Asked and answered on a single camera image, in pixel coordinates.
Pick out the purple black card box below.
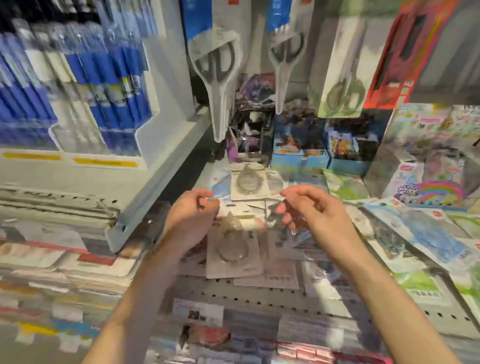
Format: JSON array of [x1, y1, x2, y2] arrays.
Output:
[[224, 108, 275, 166]]

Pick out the row of clear scissors packs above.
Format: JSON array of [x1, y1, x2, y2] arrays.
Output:
[[179, 0, 245, 144], [264, 0, 310, 115]]

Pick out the white side shelving unit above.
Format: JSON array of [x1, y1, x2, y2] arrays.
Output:
[[0, 0, 213, 254]]

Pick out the red pen set pack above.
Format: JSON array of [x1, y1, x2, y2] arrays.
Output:
[[362, 0, 460, 110]]

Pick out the stack of notebooks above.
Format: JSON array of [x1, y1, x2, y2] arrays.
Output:
[[0, 183, 151, 353]]

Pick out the person's right hand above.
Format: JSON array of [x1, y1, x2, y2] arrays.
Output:
[[275, 184, 363, 265]]

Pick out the colourful sticker pack display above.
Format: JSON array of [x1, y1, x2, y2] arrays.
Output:
[[374, 103, 480, 166]]

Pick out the row of green scissors packs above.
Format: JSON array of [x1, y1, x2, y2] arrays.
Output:
[[316, 14, 398, 119]]

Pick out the rack of blue pen packs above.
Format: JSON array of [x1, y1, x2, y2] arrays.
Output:
[[0, 0, 160, 158]]

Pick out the person's right forearm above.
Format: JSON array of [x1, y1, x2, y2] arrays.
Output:
[[331, 239, 462, 364]]

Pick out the yellow shelf label strip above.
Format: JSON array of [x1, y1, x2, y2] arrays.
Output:
[[2, 151, 63, 161], [73, 157, 140, 169]]

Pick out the pile of assorted correction tapes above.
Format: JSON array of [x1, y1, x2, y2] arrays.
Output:
[[176, 164, 480, 301]]

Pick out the person's left forearm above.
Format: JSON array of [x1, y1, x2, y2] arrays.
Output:
[[80, 236, 200, 364]]

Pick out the purple character card pack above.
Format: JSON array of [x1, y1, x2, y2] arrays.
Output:
[[236, 73, 278, 110]]

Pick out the person's left hand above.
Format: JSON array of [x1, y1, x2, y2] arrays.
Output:
[[161, 188, 220, 256]]

